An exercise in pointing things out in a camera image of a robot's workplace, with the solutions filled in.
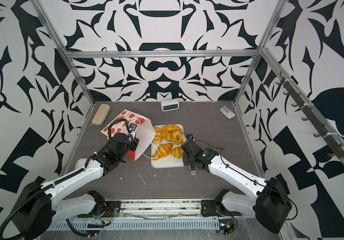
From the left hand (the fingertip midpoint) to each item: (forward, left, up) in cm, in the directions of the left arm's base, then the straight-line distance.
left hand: (134, 130), depth 82 cm
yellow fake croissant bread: (-5, -15, -14) cm, 21 cm away
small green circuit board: (-42, -45, -19) cm, 65 cm away
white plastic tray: (-10, -18, -20) cm, 28 cm away
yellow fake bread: (-7, -23, -14) cm, 28 cm away
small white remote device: (+26, -62, -17) cm, 69 cm away
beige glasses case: (+25, +29, -15) cm, 41 cm away
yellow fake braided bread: (+9, -18, -15) cm, 25 cm away
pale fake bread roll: (+4, -12, -15) cm, 19 cm away
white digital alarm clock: (+30, -20, -13) cm, 38 cm away
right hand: (-11, -29, -9) cm, 32 cm away
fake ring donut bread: (+3, -24, -13) cm, 27 cm away
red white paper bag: (+7, +11, -6) cm, 15 cm away
